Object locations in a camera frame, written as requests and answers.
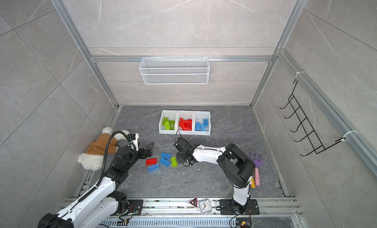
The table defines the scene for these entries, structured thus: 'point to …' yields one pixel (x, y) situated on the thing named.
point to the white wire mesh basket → (176, 71)
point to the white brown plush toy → (94, 158)
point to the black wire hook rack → (317, 145)
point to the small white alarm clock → (205, 206)
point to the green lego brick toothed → (165, 121)
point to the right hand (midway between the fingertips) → (181, 156)
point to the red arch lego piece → (185, 125)
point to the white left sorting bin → (172, 114)
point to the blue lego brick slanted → (202, 127)
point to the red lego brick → (151, 161)
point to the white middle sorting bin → (186, 115)
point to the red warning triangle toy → (194, 202)
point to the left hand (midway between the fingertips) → (145, 140)
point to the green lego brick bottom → (167, 125)
